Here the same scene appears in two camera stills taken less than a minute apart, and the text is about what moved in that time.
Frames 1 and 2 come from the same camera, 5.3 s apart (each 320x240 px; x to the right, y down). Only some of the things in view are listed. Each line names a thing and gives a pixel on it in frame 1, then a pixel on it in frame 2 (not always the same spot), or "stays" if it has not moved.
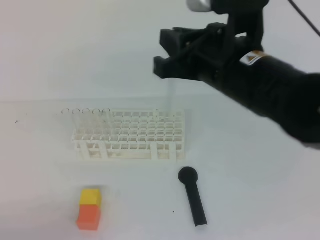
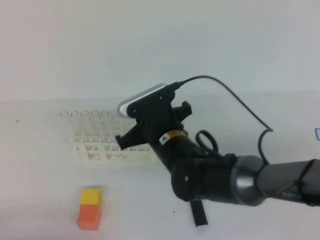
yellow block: x=90 y=196 stays
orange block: x=88 y=217 stays
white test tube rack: x=145 y=134 stays
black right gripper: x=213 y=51 to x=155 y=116
